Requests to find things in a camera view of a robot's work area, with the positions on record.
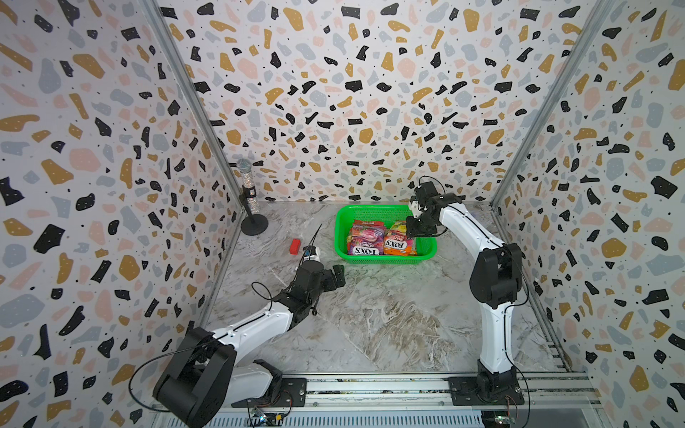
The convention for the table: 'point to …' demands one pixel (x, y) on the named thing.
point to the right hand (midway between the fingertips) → (409, 232)
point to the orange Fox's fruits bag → (396, 241)
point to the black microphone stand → (255, 224)
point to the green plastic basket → (426, 244)
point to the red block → (294, 247)
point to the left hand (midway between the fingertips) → (335, 268)
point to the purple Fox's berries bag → (367, 238)
